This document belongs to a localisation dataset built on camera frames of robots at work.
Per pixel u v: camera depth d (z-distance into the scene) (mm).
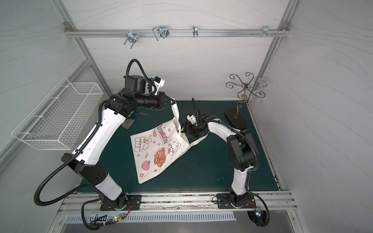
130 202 730
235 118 1078
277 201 735
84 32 772
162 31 765
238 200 649
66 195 431
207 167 876
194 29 730
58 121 687
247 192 635
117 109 465
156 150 906
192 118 879
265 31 763
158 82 624
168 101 659
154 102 584
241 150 499
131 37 760
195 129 800
